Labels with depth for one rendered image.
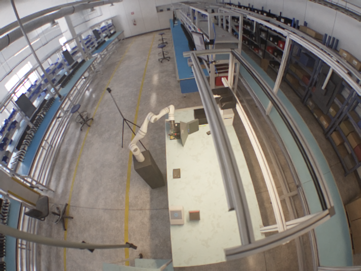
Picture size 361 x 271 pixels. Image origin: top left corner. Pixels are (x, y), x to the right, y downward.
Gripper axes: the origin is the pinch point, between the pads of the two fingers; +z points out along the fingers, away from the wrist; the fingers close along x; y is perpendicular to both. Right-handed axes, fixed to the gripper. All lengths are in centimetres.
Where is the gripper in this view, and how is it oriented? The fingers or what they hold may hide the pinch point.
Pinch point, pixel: (170, 135)
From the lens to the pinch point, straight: 182.7
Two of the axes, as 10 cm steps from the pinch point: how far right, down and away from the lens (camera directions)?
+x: 0.8, 1.9, 9.8
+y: 9.9, -1.2, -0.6
